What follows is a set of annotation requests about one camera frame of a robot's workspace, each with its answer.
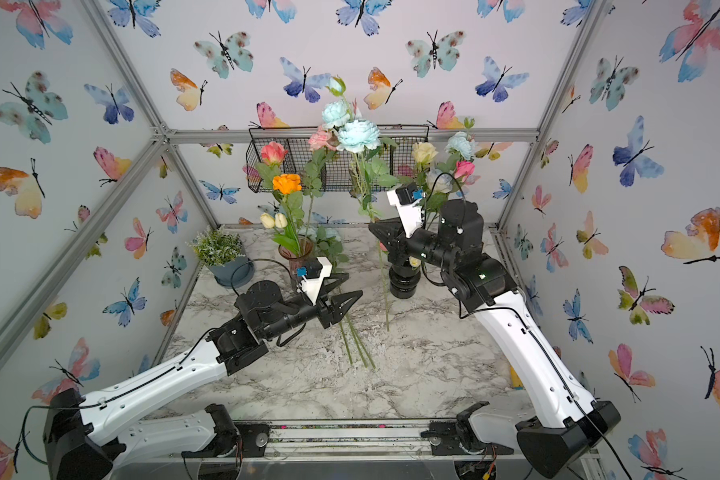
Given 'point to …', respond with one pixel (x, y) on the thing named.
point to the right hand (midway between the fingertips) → (376, 222)
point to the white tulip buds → (279, 220)
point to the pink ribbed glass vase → (295, 260)
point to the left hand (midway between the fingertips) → (354, 284)
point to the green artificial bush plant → (217, 245)
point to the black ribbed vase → (403, 280)
